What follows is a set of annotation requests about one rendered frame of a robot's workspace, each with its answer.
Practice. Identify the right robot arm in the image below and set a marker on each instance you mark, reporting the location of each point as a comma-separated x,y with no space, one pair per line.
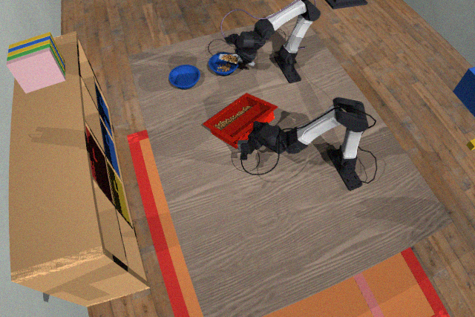
264,28

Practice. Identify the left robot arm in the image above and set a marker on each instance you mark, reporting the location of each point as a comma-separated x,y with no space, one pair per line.
296,140

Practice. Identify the red divided box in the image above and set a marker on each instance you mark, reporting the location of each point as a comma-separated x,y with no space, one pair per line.
239,129

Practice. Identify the blue bowl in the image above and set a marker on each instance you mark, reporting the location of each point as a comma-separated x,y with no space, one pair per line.
184,76
214,63

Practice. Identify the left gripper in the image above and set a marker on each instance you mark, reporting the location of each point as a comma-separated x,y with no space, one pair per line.
257,132

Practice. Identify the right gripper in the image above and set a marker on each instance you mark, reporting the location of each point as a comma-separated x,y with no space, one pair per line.
248,53

